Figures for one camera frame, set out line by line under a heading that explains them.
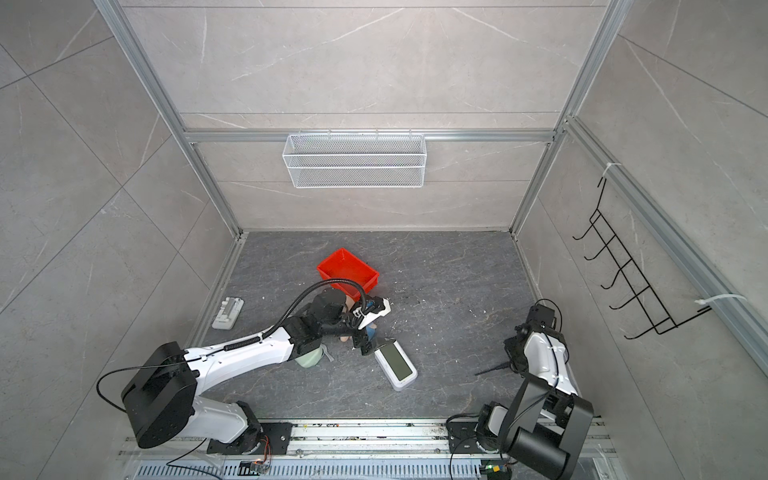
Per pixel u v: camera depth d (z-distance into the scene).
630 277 0.67
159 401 0.42
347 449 0.73
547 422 0.45
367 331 0.69
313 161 1.01
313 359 0.83
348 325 0.67
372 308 0.64
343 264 1.05
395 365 0.82
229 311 0.95
